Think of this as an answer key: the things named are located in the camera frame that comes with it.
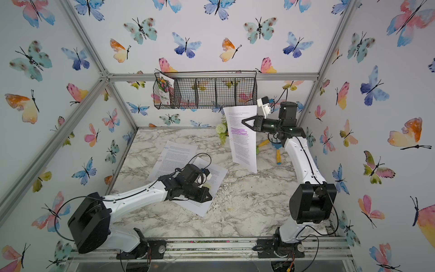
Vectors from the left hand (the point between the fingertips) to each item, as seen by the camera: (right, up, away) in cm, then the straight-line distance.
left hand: (213, 197), depth 79 cm
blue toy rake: (+39, +24, +28) cm, 54 cm away
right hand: (+14, +35, -6) cm, 38 cm away
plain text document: (-26, +18, +28) cm, 42 cm away
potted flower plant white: (+4, +33, +19) cm, 38 cm away
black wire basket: (-4, +57, +19) cm, 60 cm away
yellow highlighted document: (0, +3, +14) cm, 15 cm away
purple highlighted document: (+14, +27, -3) cm, 31 cm away
